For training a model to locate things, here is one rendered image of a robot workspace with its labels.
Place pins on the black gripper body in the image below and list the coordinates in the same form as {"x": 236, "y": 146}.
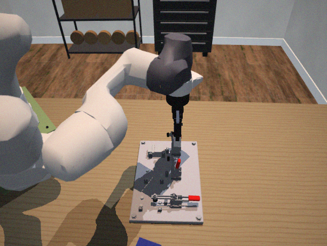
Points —
{"x": 177, "y": 102}

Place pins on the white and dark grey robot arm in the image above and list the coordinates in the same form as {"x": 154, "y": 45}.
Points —
{"x": 88, "y": 136}

